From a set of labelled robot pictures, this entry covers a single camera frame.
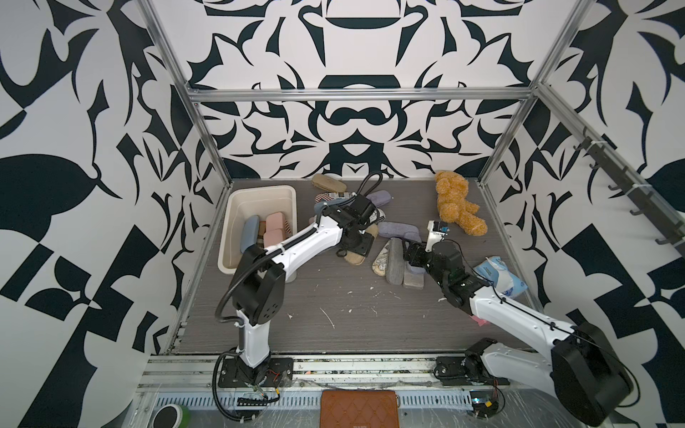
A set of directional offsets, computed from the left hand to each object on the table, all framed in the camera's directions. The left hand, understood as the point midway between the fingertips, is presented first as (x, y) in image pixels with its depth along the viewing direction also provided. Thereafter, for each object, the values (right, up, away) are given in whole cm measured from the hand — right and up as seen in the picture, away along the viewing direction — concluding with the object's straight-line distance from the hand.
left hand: (358, 240), depth 88 cm
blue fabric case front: (-38, +2, +8) cm, 39 cm away
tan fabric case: (-11, +21, +28) cm, 36 cm away
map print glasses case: (+8, -8, +5) cm, 12 cm away
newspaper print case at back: (-13, +15, +21) cm, 29 cm away
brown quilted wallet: (-1, -40, -20) cm, 45 cm away
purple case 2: (+18, -10, +1) cm, 21 cm away
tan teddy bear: (+33, +11, +6) cm, 36 cm away
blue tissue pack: (+42, -9, -5) cm, 43 cm away
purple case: (+10, +15, +23) cm, 29 cm away
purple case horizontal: (+13, +3, +13) cm, 19 cm away
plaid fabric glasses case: (-34, +3, +9) cm, 35 cm away
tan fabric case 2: (-1, -6, -3) cm, 7 cm away
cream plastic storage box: (-41, +12, +8) cm, 43 cm away
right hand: (+16, +1, -3) cm, 16 cm away
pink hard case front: (-30, +6, +11) cm, 33 cm away
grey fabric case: (+12, -7, +1) cm, 14 cm away
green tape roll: (-45, -39, -24) cm, 64 cm away
